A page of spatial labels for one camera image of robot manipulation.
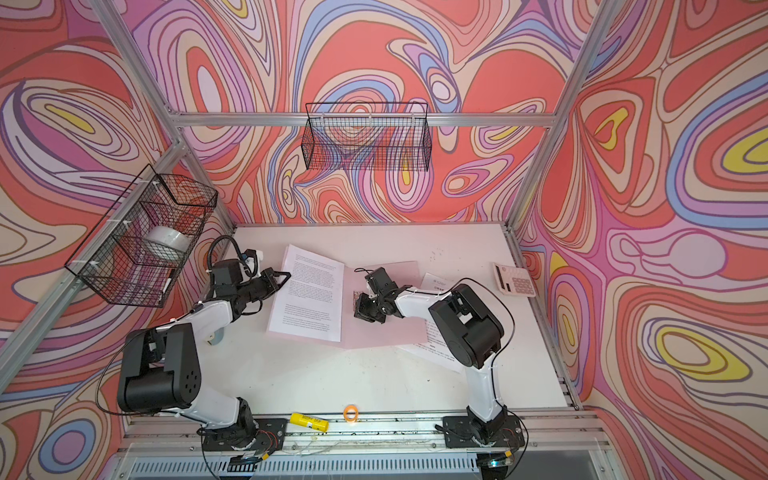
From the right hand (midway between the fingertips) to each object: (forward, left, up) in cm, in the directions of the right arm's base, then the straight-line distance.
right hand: (357, 320), depth 94 cm
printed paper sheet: (+3, +15, +6) cm, 16 cm away
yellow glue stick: (-29, +10, +3) cm, 31 cm away
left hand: (+10, +19, +13) cm, 25 cm away
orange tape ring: (-27, +2, 0) cm, 27 cm away
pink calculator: (+12, -53, +1) cm, 55 cm away
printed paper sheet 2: (-10, -24, -1) cm, 26 cm away
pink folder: (-5, -1, +1) cm, 5 cm away
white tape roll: (+7, +44, +33) cm, 55 cm away
